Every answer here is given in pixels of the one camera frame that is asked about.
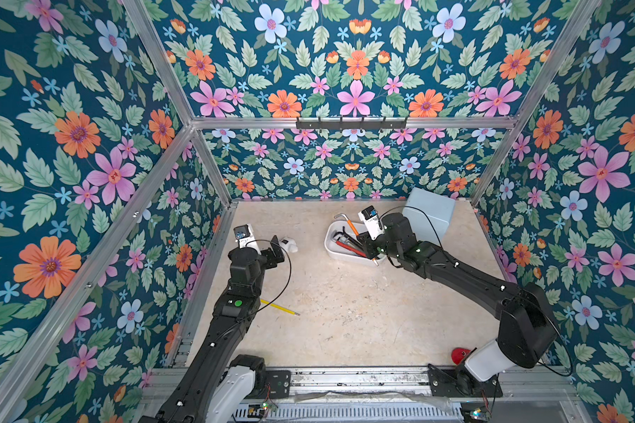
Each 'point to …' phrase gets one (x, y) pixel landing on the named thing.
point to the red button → (459, 354)
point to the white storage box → (337, 251)
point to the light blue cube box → (429, 215)
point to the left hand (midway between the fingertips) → (264, 238)
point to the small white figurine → (288, 243)
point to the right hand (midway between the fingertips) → (359, 235)
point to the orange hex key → (352, 226)
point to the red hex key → (352, 248)
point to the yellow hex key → (287, 310)
